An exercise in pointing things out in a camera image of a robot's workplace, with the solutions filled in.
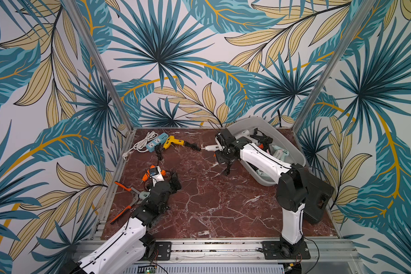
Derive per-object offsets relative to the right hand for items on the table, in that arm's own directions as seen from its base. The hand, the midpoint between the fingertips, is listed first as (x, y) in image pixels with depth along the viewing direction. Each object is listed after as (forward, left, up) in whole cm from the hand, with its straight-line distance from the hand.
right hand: (221, 154), depth 91 cm
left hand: (-13, +27, 0) cm, 30 cm away
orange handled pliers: (-16, +45, -11) cm, 49 cm away
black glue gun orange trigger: (+15, -28, -7) cm, 33 cm away
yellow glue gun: (+19, +30, -10) cm, 37 cm away
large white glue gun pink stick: (+22, -17, -7) cm, 28 cm away
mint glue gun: (+6, -39, -9) cm, 41 cm away
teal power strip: (+15, +42, -9) cm, 46 cm away
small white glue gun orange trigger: (+3, +5, +2) cm, 6 cm away
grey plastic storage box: (+25, -32, -12) cm, 42 cm away
